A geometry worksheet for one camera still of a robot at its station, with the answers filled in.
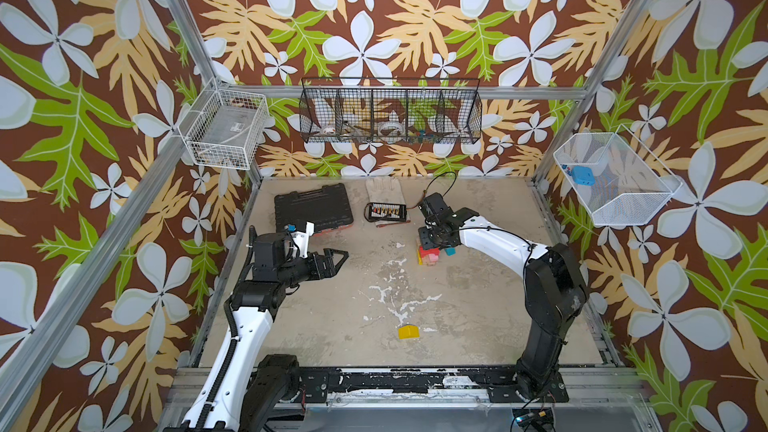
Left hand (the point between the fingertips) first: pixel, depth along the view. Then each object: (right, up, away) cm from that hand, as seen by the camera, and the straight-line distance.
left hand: (334, 252), depth 76 cm
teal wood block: (+35, -3, +23) cm, 42 cm away
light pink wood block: (+28, -4, +17) cm, 33 cm away
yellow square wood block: (+25, -5, +18) cm, 31 cm away
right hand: (+26, +2, +17) cm, 31 cm away
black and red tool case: (-8, +11, +31) cm, 34 cm away
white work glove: (+13, +19, +39) cm, 46 cm away
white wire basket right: (+78, +20, +7) cm, 81 cm away
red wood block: (+26, -3, +17) cm, 31 cm away
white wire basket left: (-34, +35, +11) cm, 50 cm away
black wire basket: (+15, +44, +22) cm, 52 cm away
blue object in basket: (+72, +21, +10) cm, 75 cm away
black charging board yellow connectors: (+16, +10, +31) cm, 36 cm away
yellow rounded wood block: (+20, -23, +5) cm, 30 cm away
